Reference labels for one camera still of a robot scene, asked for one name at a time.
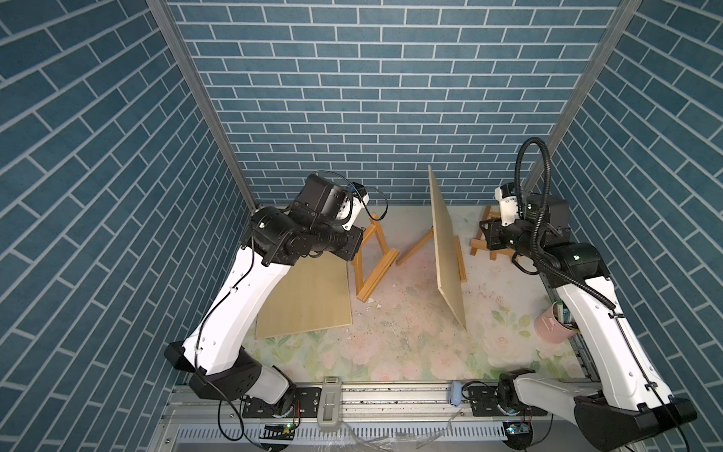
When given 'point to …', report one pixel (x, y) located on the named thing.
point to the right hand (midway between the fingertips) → (488, 223)
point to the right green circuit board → (518, 430)
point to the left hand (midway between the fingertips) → (368, 239)
